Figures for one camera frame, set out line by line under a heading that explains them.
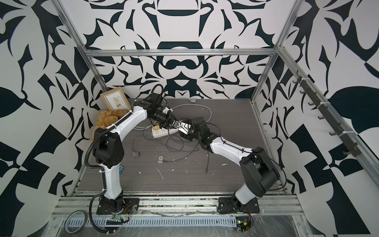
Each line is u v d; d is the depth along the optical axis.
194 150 0.94
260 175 0.44
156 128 0.97
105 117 0.98
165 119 0.78
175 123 0.72
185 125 0.73
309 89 0.64
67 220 0.70
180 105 1.17
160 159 0.89
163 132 0.99
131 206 0.73
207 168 0.87
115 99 1.05
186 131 0.73
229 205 0.75
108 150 0.51
